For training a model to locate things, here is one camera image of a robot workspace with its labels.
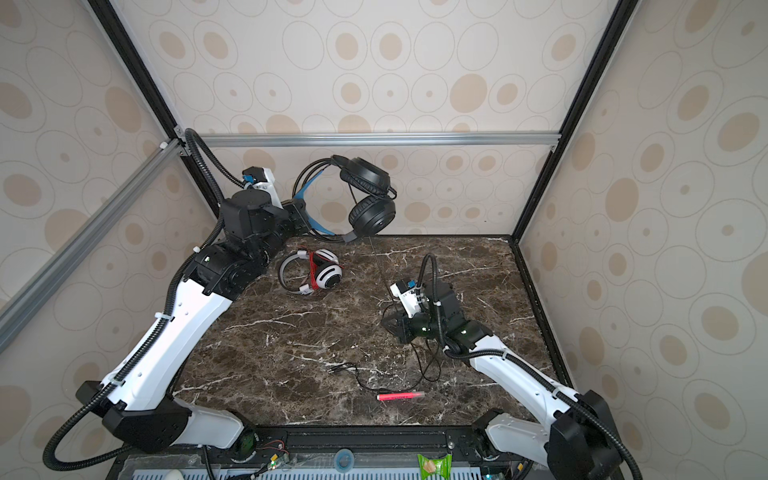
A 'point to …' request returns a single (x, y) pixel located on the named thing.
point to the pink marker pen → (404, 395)
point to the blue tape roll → (344, 460)
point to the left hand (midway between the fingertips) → (310, 195)
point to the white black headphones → (328, 271)
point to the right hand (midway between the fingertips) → (385, 322)
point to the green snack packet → (435, 469)
